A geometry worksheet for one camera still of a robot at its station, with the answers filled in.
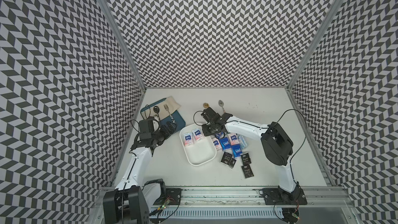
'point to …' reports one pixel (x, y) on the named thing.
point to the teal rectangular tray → (179, 119)
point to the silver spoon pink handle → (221, 103)
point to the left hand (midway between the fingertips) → (172, 129)
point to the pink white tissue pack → (188, 139)
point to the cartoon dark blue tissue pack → (219, 135)
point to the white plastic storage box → (199, 149)
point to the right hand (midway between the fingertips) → (206, 132)
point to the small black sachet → (232, 162)
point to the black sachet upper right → (245, 158)
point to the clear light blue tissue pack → (242, 142)
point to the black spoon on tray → (157, 110)
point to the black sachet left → (226, 158)
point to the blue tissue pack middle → (225, 143)
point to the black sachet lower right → (247, 171)
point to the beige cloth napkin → (172, 104)
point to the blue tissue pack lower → (236, 150)
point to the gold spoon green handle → (205, 105)
